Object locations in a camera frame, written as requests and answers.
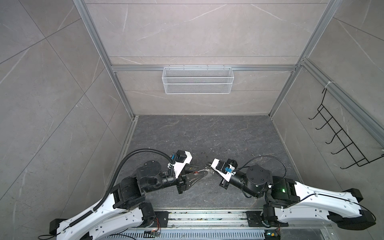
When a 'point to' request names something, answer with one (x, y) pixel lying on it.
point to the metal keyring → (205, 176)
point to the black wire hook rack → (359, 159)
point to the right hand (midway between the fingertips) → (209, 161)
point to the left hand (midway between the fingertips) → (200, 169)
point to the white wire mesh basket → (197, 80)
